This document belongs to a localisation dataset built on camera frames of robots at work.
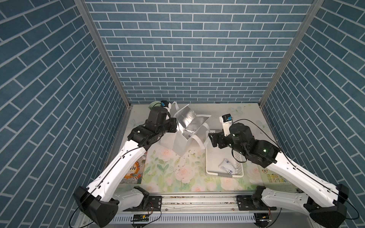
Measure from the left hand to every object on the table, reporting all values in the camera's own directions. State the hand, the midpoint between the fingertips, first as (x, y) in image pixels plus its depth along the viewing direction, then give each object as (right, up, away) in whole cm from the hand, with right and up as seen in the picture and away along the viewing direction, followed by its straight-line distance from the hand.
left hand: (179, 120), depth 72 cm
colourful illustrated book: (-27, -33, +10) cm, 44 cm away
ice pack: (+28, -28, +11) cm, 41 cm away
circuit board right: (+42, -50, -2) cm, 65 cm away
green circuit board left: (-20, -50, -1) cm, 54 cm away
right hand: (+18, -6, -3) cm, 19 cm away
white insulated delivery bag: (+6, -6, +32) cm, 33 cm away
